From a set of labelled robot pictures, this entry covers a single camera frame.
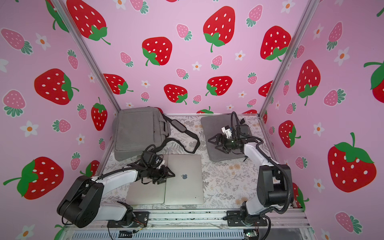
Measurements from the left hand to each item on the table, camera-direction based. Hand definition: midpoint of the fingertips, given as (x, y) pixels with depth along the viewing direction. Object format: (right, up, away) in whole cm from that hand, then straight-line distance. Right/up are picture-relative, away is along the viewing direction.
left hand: (174, 176), depth 85 cm
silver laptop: (-13, -8, -3) cm, 16 cm away
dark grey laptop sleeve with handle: (+25, +31, +27) cm, 48 cm away
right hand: (+21, +19, -1) cm, 28 cm away
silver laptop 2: (+7, -6, 0) cm, 10 cm away
